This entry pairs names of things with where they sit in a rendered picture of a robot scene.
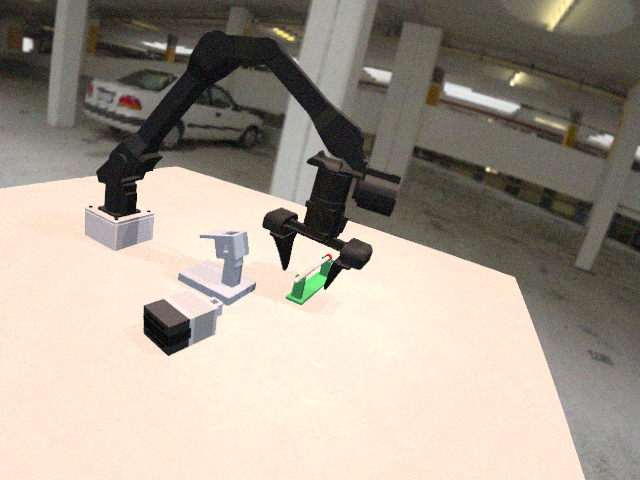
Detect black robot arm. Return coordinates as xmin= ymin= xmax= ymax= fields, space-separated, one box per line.
xmin=96 ymin=30 xmax=401 ymax=218

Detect white pin with red cap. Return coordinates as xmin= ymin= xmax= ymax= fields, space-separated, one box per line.
xmin=293 ymin=254 xmax=332 ymax=284

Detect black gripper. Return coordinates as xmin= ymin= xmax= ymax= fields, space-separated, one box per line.
xmin=262 ymin=192 xmax=374 ymax=291

